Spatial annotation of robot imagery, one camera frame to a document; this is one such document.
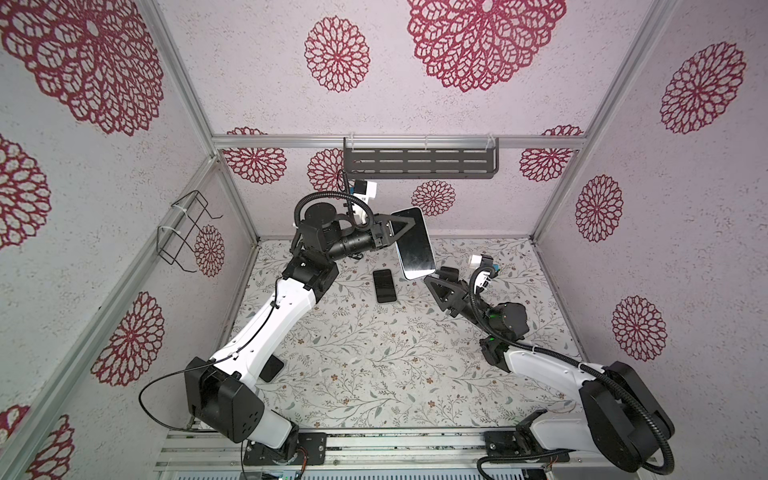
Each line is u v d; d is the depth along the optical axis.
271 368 0.88
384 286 1.06
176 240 0.75
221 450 0.75
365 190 0.59
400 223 0.61
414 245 0.61
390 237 0.58
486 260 0.62
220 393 0.40
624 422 0.42
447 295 0.62
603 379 0.45
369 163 0.95
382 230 0.58
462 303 0.62
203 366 0.41
